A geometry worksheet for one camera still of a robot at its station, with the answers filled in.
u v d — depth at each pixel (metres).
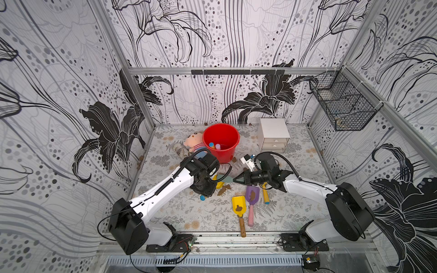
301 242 0.66
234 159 1.00
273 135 0.96
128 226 0.39
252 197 0.86
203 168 0.54
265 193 0.86
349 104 0.89
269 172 0.67
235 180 0.79
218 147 0.84
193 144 1.01
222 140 0.90
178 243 0.72
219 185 0.82
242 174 0.76
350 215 0.42
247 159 0.78
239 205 0.83
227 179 0.80
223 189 0.89
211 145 0.86
